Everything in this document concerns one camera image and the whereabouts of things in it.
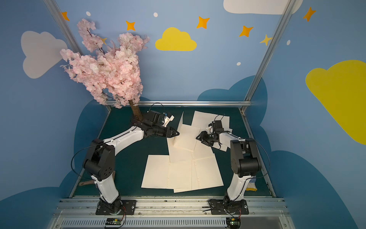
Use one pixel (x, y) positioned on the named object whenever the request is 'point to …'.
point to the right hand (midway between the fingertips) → (200, 137)
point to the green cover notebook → (201, 151)
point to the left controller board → (113, 221)
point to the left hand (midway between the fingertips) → (177, 131)
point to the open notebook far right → (201, 120)
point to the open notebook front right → (199, 173)
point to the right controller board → (233, 223)
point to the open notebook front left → (157, 172)
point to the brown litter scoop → (93, 181)
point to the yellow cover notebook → (188, 136)
